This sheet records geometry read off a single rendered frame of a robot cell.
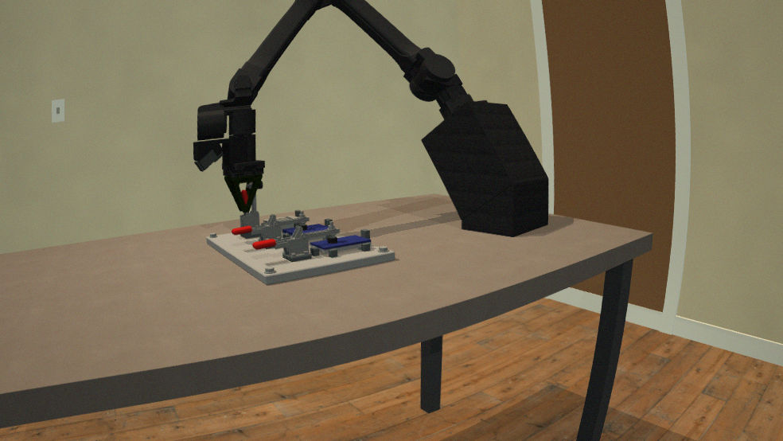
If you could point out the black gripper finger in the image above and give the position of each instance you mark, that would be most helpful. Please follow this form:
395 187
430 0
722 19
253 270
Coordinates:
227 179
256 179

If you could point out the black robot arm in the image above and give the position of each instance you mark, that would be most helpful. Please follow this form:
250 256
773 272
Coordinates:
431 77

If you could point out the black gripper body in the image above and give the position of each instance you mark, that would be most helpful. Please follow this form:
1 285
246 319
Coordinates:
245 168

